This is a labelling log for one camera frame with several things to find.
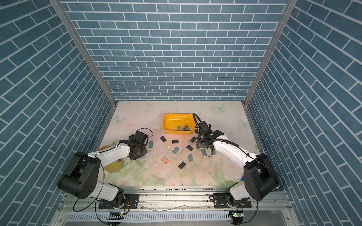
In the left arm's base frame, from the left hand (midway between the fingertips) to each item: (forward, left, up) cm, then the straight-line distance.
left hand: (146, 153), depth 92 cm
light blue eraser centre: (+3, -20, 0) cm, 20 cm away
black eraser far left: (+11, -10, 0) cm, 15 cm away
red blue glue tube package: (-16, -60, +1) cm, 62 cm away
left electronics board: (-34, +10, -3) cm, 35 cm away
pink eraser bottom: (-5, -13, 0) cm, 14 cm away
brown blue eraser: (+19, -26, +2) cm, 32 cm away
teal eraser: (+6, -2, 0) cm, 7 cm away
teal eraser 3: (+1, -38, 0) cm, 38 cm away
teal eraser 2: (-3, -30, 0) cm, 30 cm away
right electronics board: (-34, -54, -3) cm, 64 cm away
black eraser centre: (+3, -29, +1) cm, 29 cm away
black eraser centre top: (+8, -19, +1) cm, 21 cm away
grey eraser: (+20, -21, +1) cm, 29 cm away
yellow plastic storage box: (+26, -15, +1) cm, 30 cm away
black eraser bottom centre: (-9, -24, 0) cm, 25 cm away
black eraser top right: (+10, -31, +1) cm, 33 cm away
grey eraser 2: (+18, -27, +2) cm, 33 cm away
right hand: (+3, -38, +9) cm, 40 cm away
